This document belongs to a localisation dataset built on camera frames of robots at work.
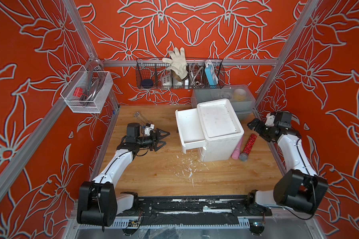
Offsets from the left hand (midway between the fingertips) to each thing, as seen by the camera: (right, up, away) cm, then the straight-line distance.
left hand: (167, 138), depth 77 cm
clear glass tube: (-25, +13, +34) cm, 44 cm away
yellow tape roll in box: (+48, +27, +23) cm, 60 cm away
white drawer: (+13, +3, +10) cm, 16 cm away
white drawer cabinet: (+29, +4, 0) cm, 29 cm away
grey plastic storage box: (+59, +18, +39) cm, 73 cm away
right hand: (+47, +6, +6) cm, 48 cm away
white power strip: (-2, +35, +17) cm, 39 cm away
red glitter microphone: (+45, -13, +10) cm, 48 cm away
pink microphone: (+41, -11, +12) cm, 44 cm away
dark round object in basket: (-16, +35, +23) cm, 45 cm away
